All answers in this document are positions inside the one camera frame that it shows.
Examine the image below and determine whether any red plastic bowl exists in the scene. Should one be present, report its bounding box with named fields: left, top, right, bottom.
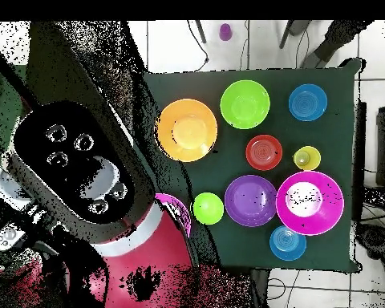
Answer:
left=245, top=134, right=283, bottom=172

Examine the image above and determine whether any purple cup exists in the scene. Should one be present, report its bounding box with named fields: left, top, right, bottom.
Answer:
left=218, top=22, right=233, bottom=42

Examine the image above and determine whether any blue plastic bowl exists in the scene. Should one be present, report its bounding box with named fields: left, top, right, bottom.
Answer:
left=288, top=83, right=329, bottom=122
left=269, top=225, right=308, bottom=261

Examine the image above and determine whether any purple plastic bowl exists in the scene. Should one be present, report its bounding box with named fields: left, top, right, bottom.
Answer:
left=224, top=174, right=278, bottom=228

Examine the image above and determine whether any yellow plastic cup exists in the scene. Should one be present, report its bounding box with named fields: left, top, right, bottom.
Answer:
left=292, top=145, right=322, bottom=172

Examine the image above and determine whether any large green bowl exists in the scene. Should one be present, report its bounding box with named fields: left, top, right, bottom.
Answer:
left=220, top=79, right=271, bottom=130

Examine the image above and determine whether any dark green table cloth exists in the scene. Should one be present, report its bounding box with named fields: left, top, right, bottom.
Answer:
left=144, top=59, right=362, bottom=274

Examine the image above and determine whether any orange plastic bowl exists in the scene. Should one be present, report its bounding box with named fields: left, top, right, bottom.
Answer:
left=154, top=98, right=218, bottom=163

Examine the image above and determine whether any small green bowl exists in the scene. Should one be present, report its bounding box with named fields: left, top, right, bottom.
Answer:
left=192, top=192, right=225, bottom=225

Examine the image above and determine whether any pink plastic bowl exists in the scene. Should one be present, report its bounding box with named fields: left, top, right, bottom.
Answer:
left=275, top=170, right=345, bottom=237
left=154, top=192, right=193, bottom=238

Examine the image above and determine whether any green side table cloth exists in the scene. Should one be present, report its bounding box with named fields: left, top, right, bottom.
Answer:
left=0, top=63, right=30, bottom=164

